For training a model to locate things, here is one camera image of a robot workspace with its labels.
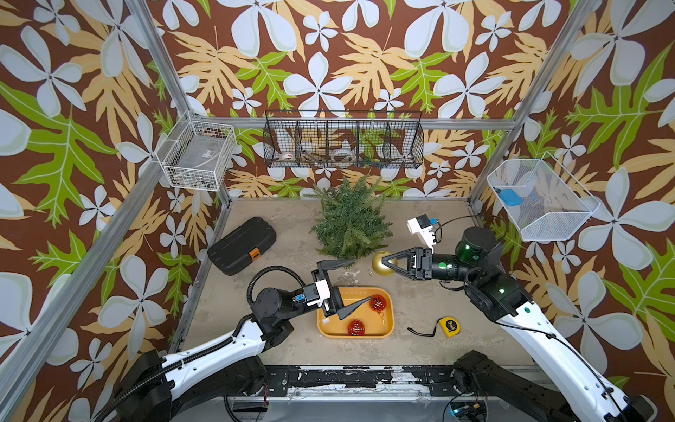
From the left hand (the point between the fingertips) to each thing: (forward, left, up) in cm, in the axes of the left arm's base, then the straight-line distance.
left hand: (360, 273), depth 55 cm
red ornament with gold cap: (+6, -8, -32) cm, 34 cm away
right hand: (+2, -6, -1) cm, 6 cm away
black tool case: (+27, +40, -30) cm, 57 cm away
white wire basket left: (+45, +52, -3) cm, 69 cm away
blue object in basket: (+34, -53, -11) cm, 64 cm away
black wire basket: (+59, +5, -6) cm, 60 cm away
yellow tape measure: (0, -31, -35) cm, 47 cm away
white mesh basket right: (+33, -61, -11) cm, 70 cm away
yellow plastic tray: (+2, -7, -36) cm, 36 cm away
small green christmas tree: (+23, +1, -11) cm, 26 cm away
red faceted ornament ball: (-2, -1, -32) cm, 32 cm away
